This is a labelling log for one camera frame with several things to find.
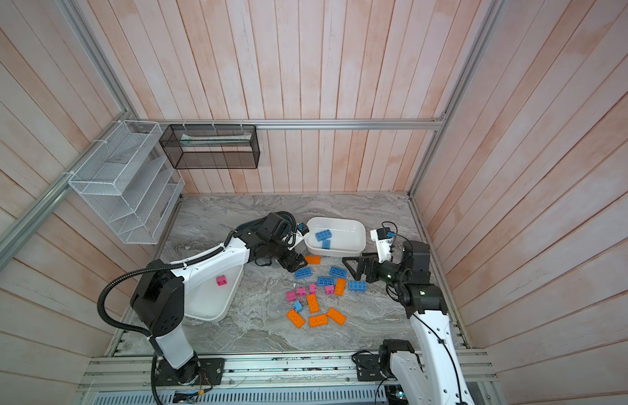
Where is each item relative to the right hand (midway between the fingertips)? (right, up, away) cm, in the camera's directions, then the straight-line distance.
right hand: (355, 257), depth 73 cm
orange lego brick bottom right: (-5, -21, +10) cm, 24 cm away
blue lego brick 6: (-8, +4, +30) cm, 31 cm away
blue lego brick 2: (+4, -13, +16) cm, 21 cm away
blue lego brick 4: (-4, -8, +19) cm, 21 cm away
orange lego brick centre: (-12, -18, +13) cm, 26 cm away
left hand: (-17, -3, +12) cm, 21 cm away
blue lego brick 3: (-7, +1, +30) cm, 31 cm away
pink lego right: (-6, -14, +15) cm, 21 cm away
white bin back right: (+3, +4, +32) cm, 33 cm away
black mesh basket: (-55, +42, +31) cm, 76 cm away
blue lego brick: (-16, -9, +19) cm, 26 cm away
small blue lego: (-18, -18, +10) cm, 27 cm away
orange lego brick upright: (-2, -13, +17) cm, 22 cm away
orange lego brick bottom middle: (-11, -23, +10) cm, 27 cm away
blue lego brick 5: (-8, -11, +17) cm, 22 cm away
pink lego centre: (-13, -14, +15) cm, 23 cm away
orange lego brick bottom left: (-18, -22, +10) cm, 31 cm away
